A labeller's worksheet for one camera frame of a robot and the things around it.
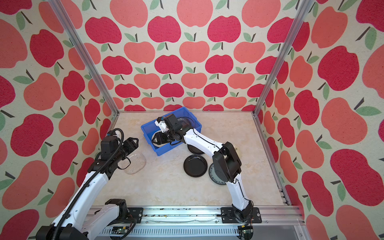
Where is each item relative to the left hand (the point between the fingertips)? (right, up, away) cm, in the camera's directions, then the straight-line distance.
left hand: (138, 142), depth 81 cm
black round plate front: (+32, -16, +10) cm, 37 cm away
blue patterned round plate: (+43, -21, +6) cm, 48 cm away
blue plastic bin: (+1, +6, +20) cm, 21 cm away
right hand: (+10, +1, +4) cm, 11 cm away
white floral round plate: (+8, -4, +15) cm, 18 cm away
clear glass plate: (+26, +12, +31) cm, 42 cm away
